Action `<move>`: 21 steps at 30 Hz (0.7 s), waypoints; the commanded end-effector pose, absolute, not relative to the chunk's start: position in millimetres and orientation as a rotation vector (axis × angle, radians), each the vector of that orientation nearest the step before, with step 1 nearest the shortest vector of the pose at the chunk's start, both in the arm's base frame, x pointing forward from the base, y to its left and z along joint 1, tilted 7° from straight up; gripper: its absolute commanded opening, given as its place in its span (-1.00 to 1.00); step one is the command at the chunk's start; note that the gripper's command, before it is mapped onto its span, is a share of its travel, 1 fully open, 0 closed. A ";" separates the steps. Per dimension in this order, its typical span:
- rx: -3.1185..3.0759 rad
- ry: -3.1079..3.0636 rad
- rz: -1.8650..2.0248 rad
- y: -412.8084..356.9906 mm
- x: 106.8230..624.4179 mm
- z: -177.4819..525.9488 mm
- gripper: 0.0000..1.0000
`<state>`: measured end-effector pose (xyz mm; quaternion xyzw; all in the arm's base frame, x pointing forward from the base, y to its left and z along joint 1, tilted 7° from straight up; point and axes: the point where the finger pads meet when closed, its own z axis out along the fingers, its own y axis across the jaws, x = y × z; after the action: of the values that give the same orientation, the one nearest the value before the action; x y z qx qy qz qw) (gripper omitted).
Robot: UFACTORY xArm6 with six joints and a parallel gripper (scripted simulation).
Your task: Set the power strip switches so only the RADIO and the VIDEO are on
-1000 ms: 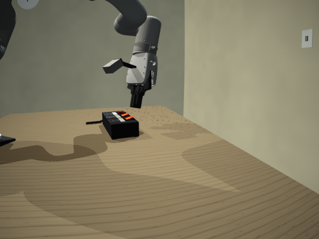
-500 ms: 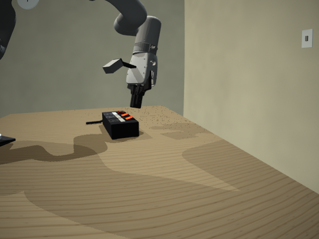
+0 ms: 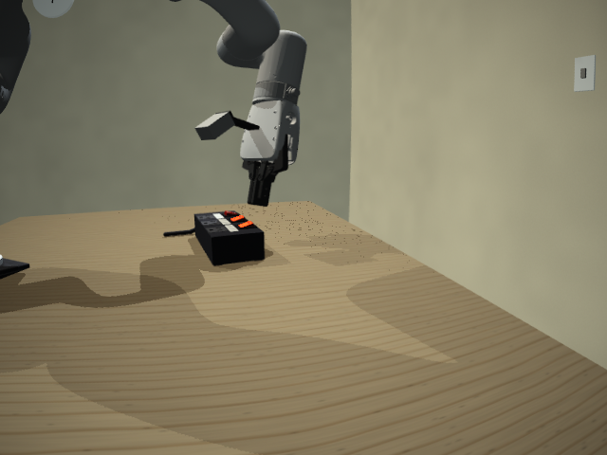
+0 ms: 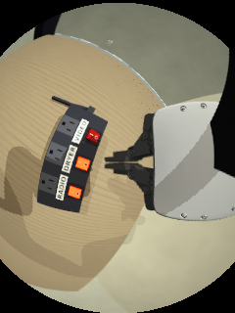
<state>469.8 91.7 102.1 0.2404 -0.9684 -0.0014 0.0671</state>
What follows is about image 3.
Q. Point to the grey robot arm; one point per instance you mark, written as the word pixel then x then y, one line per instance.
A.
pixel 250 41

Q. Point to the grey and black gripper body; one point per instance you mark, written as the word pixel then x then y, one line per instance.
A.
pixel 274 116

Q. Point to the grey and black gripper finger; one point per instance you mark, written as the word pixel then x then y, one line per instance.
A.
pixel 266 176
pixel 253 169

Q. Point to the black power strip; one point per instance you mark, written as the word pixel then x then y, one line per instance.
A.
pixel 225 239

